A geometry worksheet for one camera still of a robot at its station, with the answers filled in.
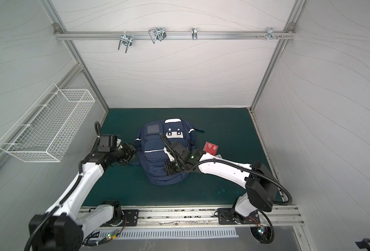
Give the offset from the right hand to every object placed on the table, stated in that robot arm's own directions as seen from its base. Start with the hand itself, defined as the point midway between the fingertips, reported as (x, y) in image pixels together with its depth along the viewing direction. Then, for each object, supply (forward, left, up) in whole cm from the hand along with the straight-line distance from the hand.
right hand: (164, 170), depth 77 cm
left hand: (+8, +15, +3) cm, 17 cm away
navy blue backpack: (+9, +8, +1) cm, 12 cm away
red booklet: (+21, -25, -13) cm, 35 cm away
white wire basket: (+8, +52, +20) cm, 56 cm away
